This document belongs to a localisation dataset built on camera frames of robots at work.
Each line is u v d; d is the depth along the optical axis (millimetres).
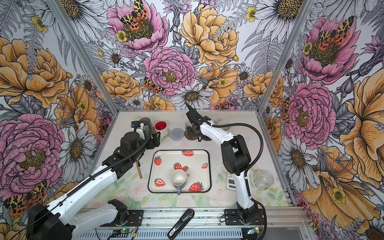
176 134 1082
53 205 413
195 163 919
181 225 690
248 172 561
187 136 875
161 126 1046
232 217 739
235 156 548
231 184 843
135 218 734
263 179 866
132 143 579
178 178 867
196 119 737
